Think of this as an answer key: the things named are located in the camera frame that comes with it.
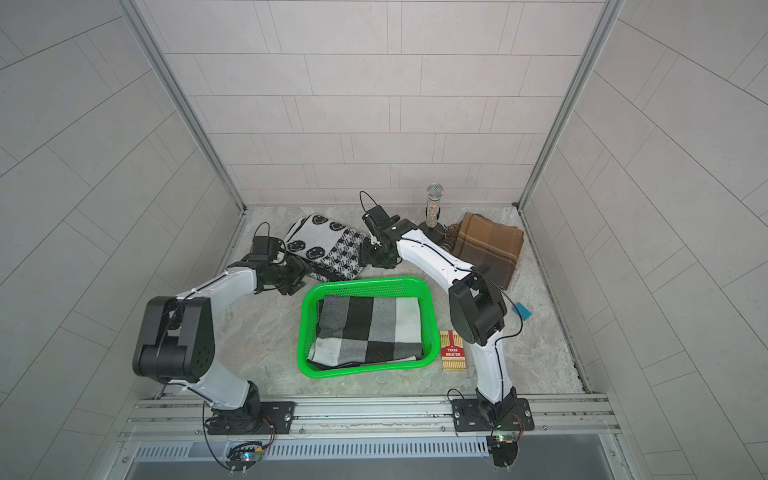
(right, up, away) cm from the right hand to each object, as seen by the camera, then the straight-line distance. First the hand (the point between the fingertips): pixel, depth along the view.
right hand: (366, 261), depth 89 cm
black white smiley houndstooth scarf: (-12, +3, +10) cm, 16 cm away
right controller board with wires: (+34, -41, -21) cm, 57 cm away
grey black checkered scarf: (-2, -19, -6) cm, 20 cm away
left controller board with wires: (-24, -40, -24) cm, 53 cm away
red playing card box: (+25, -24, -9) cm, 36 cm away
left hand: (-16, -3, +4) cm, 16 cm away
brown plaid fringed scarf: (+39, +5, +13) cm, 41 cm away
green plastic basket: (+2, -6, -7) cm, 9 cm away
